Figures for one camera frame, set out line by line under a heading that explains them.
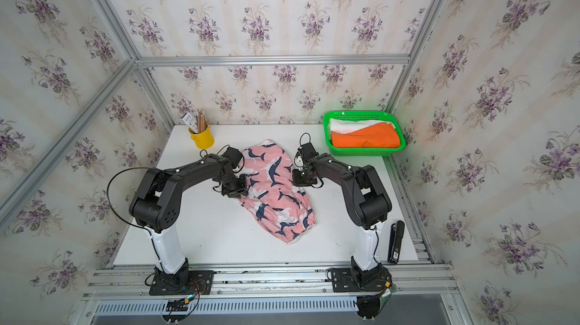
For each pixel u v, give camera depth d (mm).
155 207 499
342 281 730
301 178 851
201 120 1041
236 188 839
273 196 913
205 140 1045
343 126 1112
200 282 732
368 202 509
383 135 1047
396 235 794
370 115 1147
